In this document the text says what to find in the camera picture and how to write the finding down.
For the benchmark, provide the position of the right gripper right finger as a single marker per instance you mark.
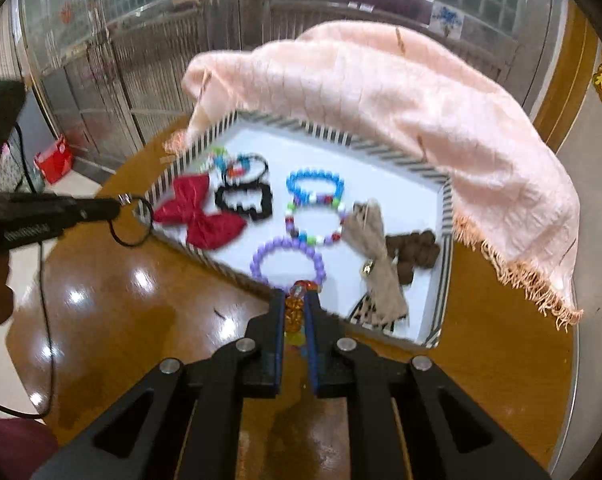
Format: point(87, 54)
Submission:
point(322, 331)

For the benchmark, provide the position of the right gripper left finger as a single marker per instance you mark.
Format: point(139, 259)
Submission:
point(272, 345)

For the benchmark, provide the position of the black scrunchie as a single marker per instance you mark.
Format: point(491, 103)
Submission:
point(252, 200)

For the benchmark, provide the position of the maroon sleeve forearm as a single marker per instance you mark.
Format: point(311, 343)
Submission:
point(25, 445)

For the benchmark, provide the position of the red box on floor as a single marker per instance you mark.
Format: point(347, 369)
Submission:
point(56, 161)

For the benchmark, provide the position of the red bow hair clip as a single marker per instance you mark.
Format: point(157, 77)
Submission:
point(203, 231)

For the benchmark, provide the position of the dark brown scrunchie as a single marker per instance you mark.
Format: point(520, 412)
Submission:
point(411, 251)

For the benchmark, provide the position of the beige burlap bow clip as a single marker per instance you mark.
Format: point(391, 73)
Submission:
point(384, 302)

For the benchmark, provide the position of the round wooden table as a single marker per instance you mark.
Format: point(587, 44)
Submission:
point(151, 356)

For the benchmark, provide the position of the pink fringed scarf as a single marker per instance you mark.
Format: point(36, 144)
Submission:
point(512, 198)

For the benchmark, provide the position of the blue white door sticker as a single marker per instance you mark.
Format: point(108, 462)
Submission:
point(446, 21)

